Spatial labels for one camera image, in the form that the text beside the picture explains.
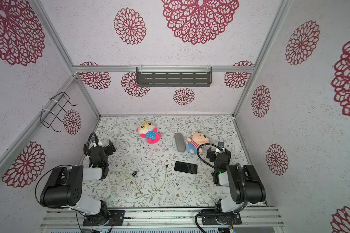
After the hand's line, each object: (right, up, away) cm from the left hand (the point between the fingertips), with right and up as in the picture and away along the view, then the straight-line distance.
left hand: (103, 143), depth 92 cm
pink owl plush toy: (+26, +8, +11) cm, 29 cm away
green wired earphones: (+21, -18, -4) cm, 28 cm away
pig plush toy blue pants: (+61, +3, +4) cm, 62 cm away
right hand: (+74, -2, -1) cm, 74 cm away
